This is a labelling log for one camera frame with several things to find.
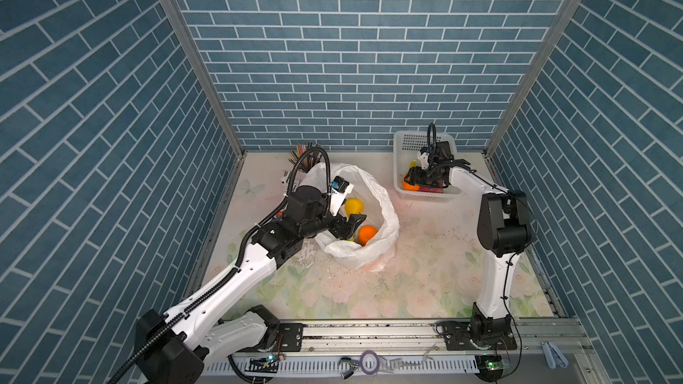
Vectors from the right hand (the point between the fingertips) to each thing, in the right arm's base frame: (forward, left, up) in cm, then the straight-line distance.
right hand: (411, 176), depth 102 cm
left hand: (-28, +19, +17) cm, 38 cm away
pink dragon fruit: (-5, -10, -1) cm, 11 cm away
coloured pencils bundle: (-1, +39, +7) cm, 40 cm away
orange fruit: (-25, +16, -3) cm, 30 cm away
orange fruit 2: (-6, +2, +1) cm, 7 cm away
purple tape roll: (-58, +15, -8) cm, 60 cm away
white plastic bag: (-24, +12, +9) cm, 28 cm away
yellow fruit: (-15, +21, -1) cm, 26 cm away
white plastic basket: (+22, 0, -4) cm, 23 cm away
